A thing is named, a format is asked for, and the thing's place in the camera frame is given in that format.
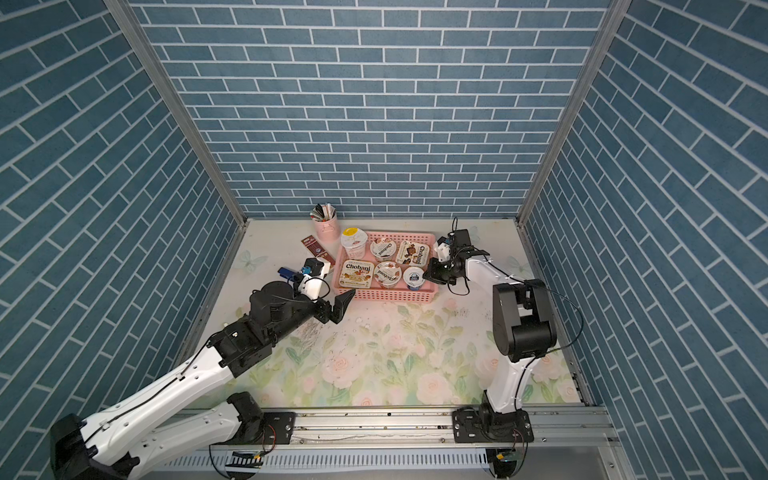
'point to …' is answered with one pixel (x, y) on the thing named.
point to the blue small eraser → (286, 273)
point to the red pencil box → (316, 249)
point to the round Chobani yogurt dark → (383, 248)
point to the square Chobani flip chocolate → (413, 254)
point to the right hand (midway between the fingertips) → (427, 275)
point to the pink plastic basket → (400, 292)
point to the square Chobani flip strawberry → (356, 274)
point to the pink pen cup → (329, 234)
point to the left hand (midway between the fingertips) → (348, 284)
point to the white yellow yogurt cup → (354, 239)
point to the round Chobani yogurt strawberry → (387, 274)
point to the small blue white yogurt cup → (413, 277)
